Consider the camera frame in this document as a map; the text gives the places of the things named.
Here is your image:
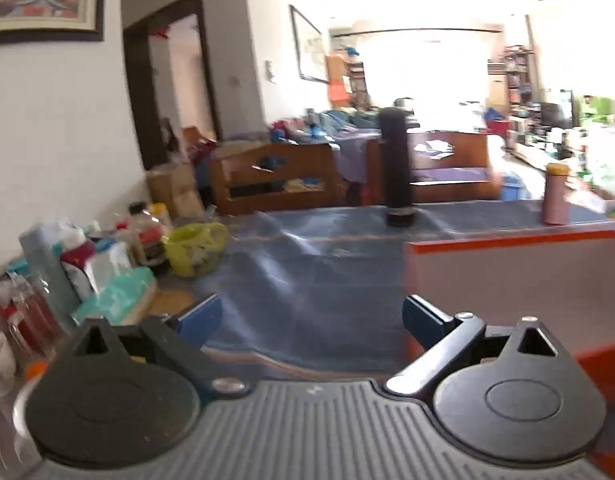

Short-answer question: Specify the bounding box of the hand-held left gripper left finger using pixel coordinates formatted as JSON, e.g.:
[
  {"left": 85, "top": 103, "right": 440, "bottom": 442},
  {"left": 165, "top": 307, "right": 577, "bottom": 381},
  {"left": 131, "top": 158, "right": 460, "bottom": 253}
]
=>
[{"left": 62, "top": 294, "right": 251, "bottom": 404}]

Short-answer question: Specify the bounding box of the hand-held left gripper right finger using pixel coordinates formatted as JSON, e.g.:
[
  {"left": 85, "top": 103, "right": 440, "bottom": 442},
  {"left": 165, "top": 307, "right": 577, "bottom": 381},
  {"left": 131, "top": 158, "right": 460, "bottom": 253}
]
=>
[{"left": 385, "top": 293, "right": 564, "bottom": 404}]

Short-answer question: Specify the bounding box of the orange cardboard box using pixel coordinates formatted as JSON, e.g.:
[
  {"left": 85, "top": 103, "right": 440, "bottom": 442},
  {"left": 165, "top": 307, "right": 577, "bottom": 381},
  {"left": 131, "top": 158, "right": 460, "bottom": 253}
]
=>
[{"left": 402, "top": 229, "right": 615, "bottom": 413}]

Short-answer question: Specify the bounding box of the yellow-green plastic bag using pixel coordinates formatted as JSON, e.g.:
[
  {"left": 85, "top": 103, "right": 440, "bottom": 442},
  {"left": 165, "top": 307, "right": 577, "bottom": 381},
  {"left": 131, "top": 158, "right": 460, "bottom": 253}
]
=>
[{"left": 162, "top": 222, "right": 230, "bottom": 279}]

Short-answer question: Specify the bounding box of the teal tissue pack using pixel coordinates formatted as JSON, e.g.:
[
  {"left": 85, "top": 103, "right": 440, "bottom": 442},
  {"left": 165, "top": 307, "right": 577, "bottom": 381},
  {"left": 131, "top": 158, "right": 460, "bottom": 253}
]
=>
[{"left": 72, "top": 266, "right": 159, "bottom": 327}]

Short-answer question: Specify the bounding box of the blue tablecloth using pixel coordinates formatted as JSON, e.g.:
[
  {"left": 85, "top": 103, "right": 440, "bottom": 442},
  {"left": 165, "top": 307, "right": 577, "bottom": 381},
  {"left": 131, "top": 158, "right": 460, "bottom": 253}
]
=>
[{"left": 152, "top": 199, "right": 615, "bottom": 396}]

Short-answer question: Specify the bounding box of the brown cardboard box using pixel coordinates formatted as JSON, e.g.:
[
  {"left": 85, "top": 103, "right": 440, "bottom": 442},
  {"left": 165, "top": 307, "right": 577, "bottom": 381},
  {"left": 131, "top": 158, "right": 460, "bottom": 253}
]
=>
[{"left": 146, "top": 164, "right": 204, "bottom": 222}]

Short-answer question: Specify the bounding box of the black thermos bottle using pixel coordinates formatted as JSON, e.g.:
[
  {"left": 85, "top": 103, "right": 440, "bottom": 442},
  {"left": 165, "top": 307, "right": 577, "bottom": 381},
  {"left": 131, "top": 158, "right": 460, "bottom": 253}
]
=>
[{"left": 377, "top": 107, "right": 414, "bottom": 227}]

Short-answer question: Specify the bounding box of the light blue carton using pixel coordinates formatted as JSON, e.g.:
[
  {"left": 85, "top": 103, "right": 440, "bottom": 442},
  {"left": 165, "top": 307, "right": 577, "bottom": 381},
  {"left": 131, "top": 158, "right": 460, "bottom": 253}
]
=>
[{"left": 19, "top": 225, "right": 82, "bottom": 333}]

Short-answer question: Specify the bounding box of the red glass jar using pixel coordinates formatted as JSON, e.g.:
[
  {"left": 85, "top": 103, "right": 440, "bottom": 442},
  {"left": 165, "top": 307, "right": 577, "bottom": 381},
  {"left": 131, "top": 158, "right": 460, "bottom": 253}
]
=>
[{"left": 0, "top": 280, "right": 61, "bottom": 358}]

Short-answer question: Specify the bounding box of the wooden chair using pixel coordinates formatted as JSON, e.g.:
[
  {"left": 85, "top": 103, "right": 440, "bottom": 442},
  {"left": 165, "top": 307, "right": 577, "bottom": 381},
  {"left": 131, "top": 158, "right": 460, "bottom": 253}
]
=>
[
  {"left": 209, "top": 142, "right": 349, "bottom": 217},
  {"left": 365, "top": 131, "right": 504, "bottom": 207}
]

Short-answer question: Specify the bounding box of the pink thermos bottle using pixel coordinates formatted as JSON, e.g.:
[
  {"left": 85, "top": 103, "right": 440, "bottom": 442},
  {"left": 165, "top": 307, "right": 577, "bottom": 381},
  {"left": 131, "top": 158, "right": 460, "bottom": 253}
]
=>
[{"left": 541, "top": 162, "right": 569, "bottom": 226}]

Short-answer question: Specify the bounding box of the black television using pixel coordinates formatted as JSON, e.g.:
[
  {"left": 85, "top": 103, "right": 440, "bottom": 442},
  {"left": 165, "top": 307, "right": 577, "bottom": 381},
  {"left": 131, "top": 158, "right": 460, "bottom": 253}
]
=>
[{"left": 539, "top": 102, "right": 574, "bottom": 131}]

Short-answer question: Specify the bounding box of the standing air conditioner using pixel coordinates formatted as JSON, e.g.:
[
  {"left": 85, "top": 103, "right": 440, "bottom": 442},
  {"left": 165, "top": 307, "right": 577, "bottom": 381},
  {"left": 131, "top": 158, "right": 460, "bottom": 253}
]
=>
[{"left": 487, "top": 60, "right": 509, "bottom": 111}]

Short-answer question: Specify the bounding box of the orange cabinet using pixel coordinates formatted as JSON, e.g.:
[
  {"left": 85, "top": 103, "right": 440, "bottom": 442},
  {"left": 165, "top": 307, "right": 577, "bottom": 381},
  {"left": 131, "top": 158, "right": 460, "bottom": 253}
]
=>
[{"left": 326, "top": 54, "right": 367, "bottom": 109}]

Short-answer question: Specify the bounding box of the tall cluttered bookshelf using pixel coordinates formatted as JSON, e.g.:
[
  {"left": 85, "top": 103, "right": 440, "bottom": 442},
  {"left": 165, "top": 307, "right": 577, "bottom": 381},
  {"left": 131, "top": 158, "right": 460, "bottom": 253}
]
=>
[{"left": 502, "top": 46, "right": 536, "bottom": 107}]

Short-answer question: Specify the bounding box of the dark wooden door frame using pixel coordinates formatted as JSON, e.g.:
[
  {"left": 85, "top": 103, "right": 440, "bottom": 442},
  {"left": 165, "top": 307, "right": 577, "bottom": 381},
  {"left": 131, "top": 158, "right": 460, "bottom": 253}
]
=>
[{"left": 122, "top": 0, "right": 224, "bottom": 172}]

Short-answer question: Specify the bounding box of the framed wall map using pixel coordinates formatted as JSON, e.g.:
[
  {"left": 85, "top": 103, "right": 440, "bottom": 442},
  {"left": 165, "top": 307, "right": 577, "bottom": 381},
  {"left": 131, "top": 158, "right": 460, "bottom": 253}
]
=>
[{"left": 288, "top": 4, "right": 331, "bottom": 85}]

